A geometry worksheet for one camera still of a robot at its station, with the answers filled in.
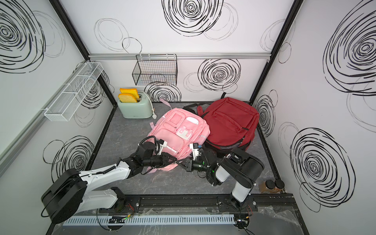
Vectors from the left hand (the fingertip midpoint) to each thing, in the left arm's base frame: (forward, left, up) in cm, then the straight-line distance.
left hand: (176, 161), depth 79 cm
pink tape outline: (+23, +1, -2) cm, 23 cm away
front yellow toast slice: (+38, +36, +10) cm, 53 cm away
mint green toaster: (+37, +28, 0) cm, 47 cm away
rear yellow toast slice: (+42, +32, +12) cm, 54 cm away
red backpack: (+27, -35, +1) cm, 44 cm away
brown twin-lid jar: (-12, -47, +1) cm, 48 cm away
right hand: (-1, -1, -1) cm, 2 cm away
